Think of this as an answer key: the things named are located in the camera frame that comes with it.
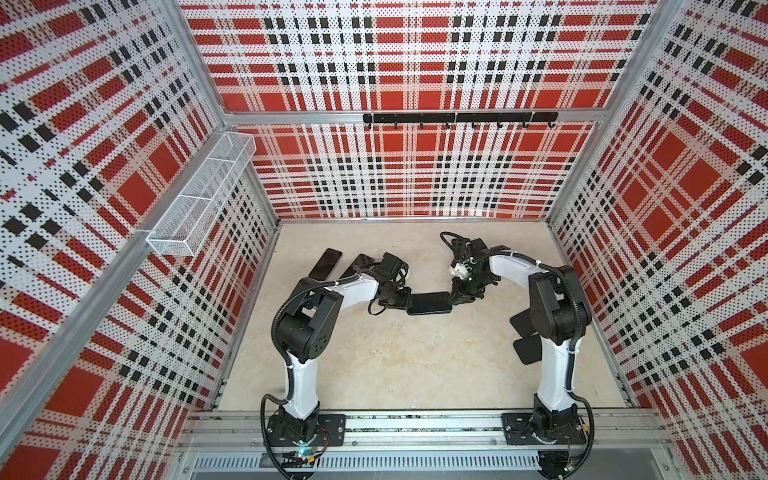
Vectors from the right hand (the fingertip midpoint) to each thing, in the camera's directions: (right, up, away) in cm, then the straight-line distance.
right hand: (453, 302), depth 94 cm
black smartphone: (-32, +13, +20) cm, 40 cm away
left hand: (-14, -2, +1) cm, 14 cm away
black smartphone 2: (-8, -1, +3) cm, 8 cm away
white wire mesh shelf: (-85, +24, -3) cm, 88 cm away
